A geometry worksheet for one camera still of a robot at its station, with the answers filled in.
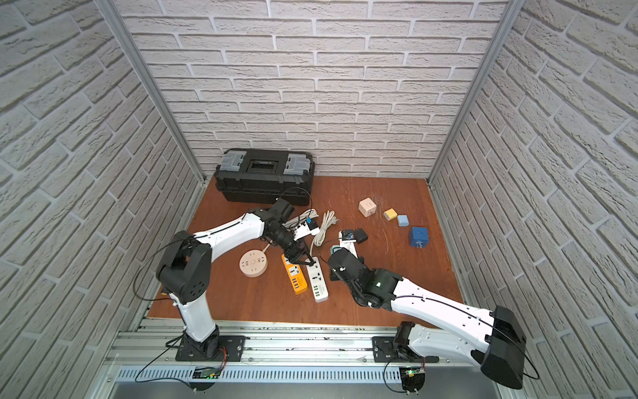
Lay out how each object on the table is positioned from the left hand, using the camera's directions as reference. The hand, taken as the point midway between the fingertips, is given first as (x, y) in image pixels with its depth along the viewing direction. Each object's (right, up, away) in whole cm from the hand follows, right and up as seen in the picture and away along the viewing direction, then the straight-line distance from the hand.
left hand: (312, 254), depth 84 cm
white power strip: (+2, -10, +1) cm, 10 cm away
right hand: (+9, +1, -7) cm, 11 cm away
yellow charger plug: (+33, +13, +21) cm, 41 cm away
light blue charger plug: (+38, +10, +18) cm, 43 cm away
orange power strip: (-6, -8, +1) cm, 10 cm away
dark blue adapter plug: (+41, +4, +10) cm, 43 cm away
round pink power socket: (-22, -4, +5) cm, 23 cm away
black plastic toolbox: (-20, +29, +13) cm, 37 cm away
